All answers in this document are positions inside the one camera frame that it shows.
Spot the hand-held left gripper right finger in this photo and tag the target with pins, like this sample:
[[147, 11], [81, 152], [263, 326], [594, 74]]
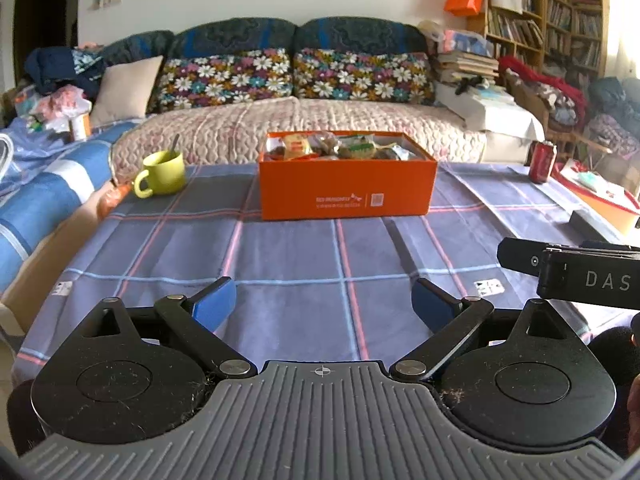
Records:
[[430, 302]]

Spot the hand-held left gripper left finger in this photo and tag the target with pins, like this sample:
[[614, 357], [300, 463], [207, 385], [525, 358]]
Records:
[[215, 301]]

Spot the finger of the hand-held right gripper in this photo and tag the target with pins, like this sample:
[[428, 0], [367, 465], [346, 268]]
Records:
[[520, 255]]

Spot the orange cardboard box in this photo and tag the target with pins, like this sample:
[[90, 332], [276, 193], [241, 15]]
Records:
[[320, 185]]

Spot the pile of snacks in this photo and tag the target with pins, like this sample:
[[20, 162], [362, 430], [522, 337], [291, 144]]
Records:
[[345, 147]]

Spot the black rectangular box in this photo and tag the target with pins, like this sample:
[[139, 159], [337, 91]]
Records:
[[595, 225]]

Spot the flat cardboard box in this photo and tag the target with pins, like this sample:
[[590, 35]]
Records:
[[610, 202]]

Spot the red soda can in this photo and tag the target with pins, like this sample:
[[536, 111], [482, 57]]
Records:
[[542, 162]]

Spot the wicker chair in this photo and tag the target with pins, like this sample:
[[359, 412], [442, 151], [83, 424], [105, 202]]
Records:
[[565, 132]]

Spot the yellow-green mug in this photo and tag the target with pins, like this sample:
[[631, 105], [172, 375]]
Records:
[[162, 175]]

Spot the orange soft object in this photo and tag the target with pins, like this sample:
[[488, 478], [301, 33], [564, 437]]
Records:
[[112, 200]]

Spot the metal spoon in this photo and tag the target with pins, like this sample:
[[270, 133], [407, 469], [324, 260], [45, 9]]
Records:
[[175, 145]]

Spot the pile of clothes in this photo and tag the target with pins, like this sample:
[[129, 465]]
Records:
[[615, 120]]

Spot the pink quilted sofa cover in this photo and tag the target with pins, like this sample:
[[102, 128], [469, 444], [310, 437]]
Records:
[[225, 130]]

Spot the red cloth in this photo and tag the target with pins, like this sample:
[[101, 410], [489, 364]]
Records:
[[540, 80]]

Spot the stack of books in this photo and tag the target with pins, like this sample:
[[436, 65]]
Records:
[[465, 62]]

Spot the orange white bottle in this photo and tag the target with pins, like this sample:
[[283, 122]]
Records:
[[80, 127]]

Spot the floral cushion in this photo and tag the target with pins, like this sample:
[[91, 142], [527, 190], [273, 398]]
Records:
[[360, 75], [225, 80]]

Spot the beige pillow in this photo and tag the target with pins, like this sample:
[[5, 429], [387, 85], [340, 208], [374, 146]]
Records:
[[125, 92]]

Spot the wooden bookshelf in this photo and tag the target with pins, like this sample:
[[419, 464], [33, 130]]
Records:
[[550, 15]]

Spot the pink plastic bag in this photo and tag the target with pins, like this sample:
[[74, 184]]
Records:
[[55, 107]]

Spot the dark blue sofa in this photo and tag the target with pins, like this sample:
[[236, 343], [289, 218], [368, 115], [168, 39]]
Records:
[[235, 35]]

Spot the dark blue clothes pile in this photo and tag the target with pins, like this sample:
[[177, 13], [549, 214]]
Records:
[[55, 67]]

